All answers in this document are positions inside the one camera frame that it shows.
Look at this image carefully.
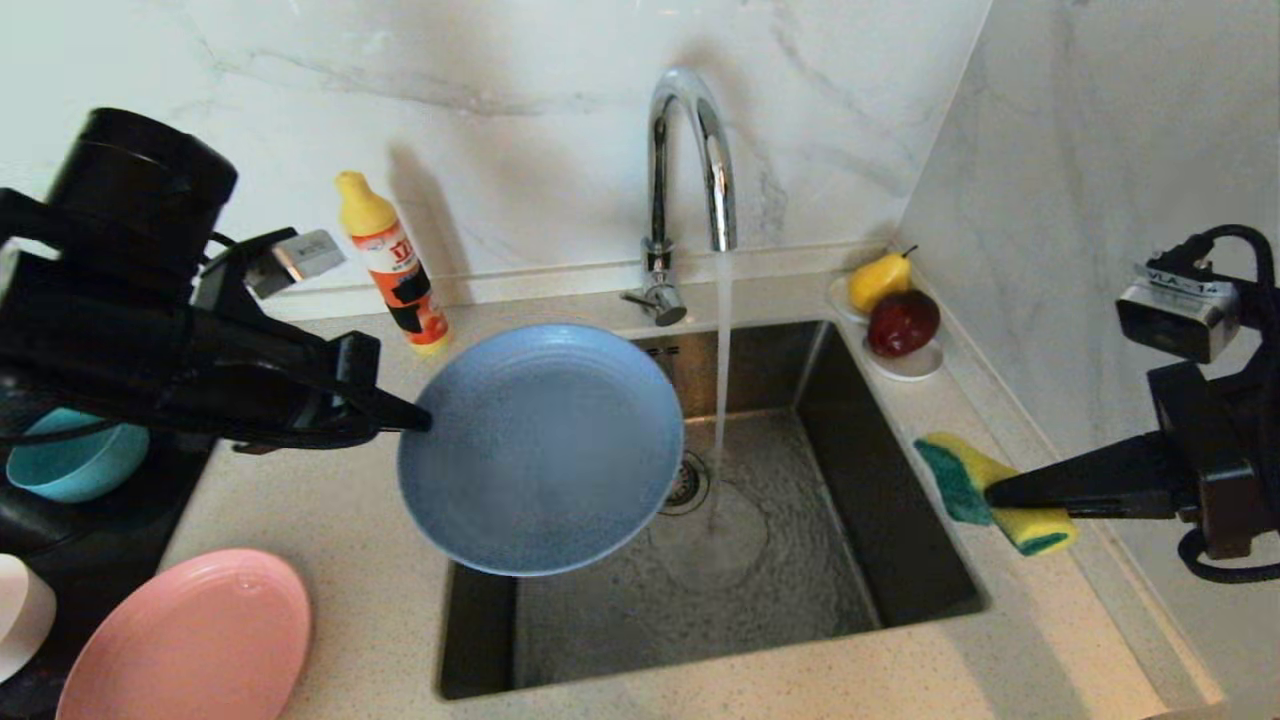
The orange yellow dish soap bottle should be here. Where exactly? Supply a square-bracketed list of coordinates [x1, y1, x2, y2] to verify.
[335, 170, 451, 356]

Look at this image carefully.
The yellow sponge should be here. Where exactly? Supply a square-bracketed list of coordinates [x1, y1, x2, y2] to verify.
[915, 432, 1081, 557]

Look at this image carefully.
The teal bowl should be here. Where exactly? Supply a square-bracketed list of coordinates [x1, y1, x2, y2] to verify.
[5, 408, 151, 504]

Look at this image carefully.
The blue plate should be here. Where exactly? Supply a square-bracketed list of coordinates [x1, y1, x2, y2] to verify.
[397, 322, 687, 578]

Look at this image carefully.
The small light pink plate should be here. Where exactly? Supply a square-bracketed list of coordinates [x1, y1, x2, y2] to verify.
[0, 553, 57, 685]

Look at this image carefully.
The chrome gooseneck faucet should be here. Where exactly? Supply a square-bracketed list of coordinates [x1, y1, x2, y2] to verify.
[620, 66, 739, 328]

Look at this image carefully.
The stainless steel sink basin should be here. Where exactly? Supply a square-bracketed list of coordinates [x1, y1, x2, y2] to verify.
[436, 320, 991, 701]

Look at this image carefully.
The black induction cooktop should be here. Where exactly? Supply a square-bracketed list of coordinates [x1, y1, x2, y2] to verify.
[0, 440, 213, 720]

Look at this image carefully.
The small white fruit dish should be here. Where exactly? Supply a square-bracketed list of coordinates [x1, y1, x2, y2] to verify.
[828, 276, 946, 382]

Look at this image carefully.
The black frying pan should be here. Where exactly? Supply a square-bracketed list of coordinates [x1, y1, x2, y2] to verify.
[0, 488, 66, 557]

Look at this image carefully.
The dark red apple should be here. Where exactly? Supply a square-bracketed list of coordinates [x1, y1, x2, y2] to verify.
[868, 289, 943, 358]

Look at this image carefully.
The large pink plate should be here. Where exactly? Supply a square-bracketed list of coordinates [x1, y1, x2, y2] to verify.
[55, 548, 311, 720]

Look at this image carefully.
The yellow pear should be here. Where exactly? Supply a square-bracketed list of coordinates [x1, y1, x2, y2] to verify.
[850, 245, 919, 315]

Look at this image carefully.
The round metal drain strainer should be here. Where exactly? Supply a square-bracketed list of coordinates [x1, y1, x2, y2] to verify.
[660, 452, 711, 517]

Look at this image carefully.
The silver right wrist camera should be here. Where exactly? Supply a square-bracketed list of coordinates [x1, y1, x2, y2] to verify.
[1115, 262, 1243, 364]

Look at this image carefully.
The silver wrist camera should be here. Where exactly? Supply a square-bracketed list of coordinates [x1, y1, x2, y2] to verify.
[1115, 262, 1243, 364]
[245, 230, 347, 300]

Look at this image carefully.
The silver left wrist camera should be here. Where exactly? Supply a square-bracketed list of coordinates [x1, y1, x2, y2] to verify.
[245, 230, 347, 300]

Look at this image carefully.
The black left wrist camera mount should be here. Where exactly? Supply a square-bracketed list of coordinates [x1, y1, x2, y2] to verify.
[45, 108, 239, 293]

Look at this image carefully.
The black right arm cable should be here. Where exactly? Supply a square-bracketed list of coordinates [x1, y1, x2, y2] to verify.
[1178, 225, 1280, 585]

